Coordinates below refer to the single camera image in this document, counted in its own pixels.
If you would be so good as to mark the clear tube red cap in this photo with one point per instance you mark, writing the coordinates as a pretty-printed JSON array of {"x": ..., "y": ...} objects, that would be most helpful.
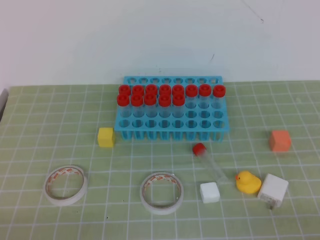
[{"x": 200, "y": 151}]

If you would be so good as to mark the blue test tube rack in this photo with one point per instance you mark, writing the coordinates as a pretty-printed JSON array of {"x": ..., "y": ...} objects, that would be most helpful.
[{"x": 196, "y": 123}]

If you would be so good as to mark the racked tube row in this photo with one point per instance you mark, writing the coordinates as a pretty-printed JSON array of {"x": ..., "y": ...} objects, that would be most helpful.
[
  {"x": 137, "y": 103},
  {"x": 204, "y": 95},
  {"x": 150, "y": 102},
  {"x": 178, "y": 89},
  {"x": 165, "y": 90},
  {"x": 123, "y": 102},
  {"x": 124, "y": 90},
  {"x": 191, "y": 93},
  {"x": 151, "y": 89},
  {"x": 138, "y": 90},
  {"x": 219, "y": 92},
  {"x": 164, "y": 103},
  {"x": 178, "y": 102}
]

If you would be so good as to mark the yellow foam cube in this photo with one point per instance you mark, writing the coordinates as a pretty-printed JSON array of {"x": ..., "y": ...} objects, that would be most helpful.
[{"x": 106, "y": 137}]

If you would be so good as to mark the white foam cube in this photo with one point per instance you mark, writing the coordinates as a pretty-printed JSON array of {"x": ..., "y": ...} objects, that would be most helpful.
[{"x": 209, "y": 192}]

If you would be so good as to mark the centre white tape roll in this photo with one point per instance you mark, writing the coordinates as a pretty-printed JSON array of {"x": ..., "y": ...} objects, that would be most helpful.
[{"x": 161, "y": 193}]

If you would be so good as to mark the white tape roll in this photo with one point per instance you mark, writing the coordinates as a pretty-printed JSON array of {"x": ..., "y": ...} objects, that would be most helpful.
[
  {"x": 161, "y": 193},
  {"x": 65, "y": 185}
]

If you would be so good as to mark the yellow rubber duck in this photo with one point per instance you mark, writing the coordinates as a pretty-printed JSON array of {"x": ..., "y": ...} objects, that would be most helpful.
[{"x": 247, "y": 183}]

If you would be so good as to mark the left white tape roll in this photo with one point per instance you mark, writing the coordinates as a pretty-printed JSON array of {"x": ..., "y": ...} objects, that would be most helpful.
[{"x": 65, "y": 185}]

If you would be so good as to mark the orange foam cube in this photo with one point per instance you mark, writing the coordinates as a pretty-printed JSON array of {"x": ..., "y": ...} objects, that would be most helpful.
[{"x": 280, "y": 141}]

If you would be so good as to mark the white power adapter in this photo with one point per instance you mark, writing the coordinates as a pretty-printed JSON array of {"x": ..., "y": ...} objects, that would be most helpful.
[{"x": 273, "y": 191}]

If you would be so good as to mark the grey table edge strip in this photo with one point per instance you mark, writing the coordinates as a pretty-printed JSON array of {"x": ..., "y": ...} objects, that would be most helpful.
[{"x": 3, "y": 101}]

